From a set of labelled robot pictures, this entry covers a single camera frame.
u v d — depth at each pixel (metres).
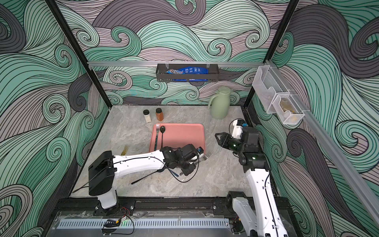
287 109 0.67
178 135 1.01
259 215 0.41
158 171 0.83
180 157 0.60
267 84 0.94
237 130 0.65
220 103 1.00
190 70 0.92
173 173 0.85
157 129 1.05
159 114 1.04
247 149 0.53
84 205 0.75
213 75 0.92
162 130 1.04
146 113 1.04
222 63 0.95
